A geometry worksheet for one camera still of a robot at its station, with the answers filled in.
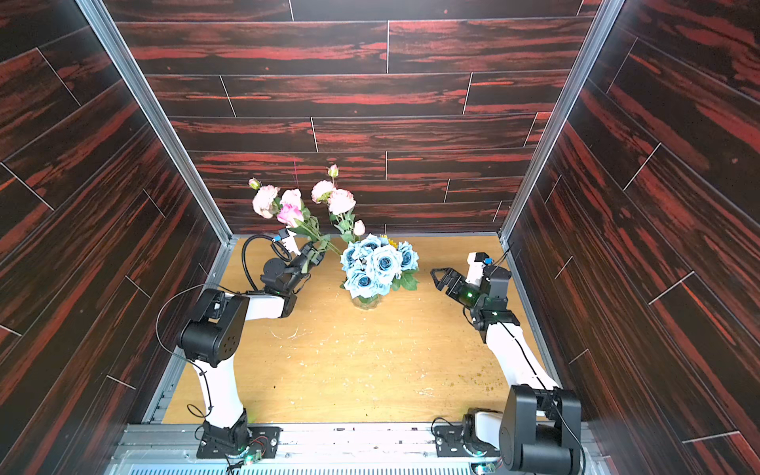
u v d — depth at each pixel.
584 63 0.73
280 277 0.74
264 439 0.73
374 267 0.63
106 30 0.68
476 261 0.76
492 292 0.63
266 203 0.82
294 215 0.67
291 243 0.82
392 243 0.65
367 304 0.99
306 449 0.74
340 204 0.80
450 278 0.75
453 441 0.74
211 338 0.52
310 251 0.81
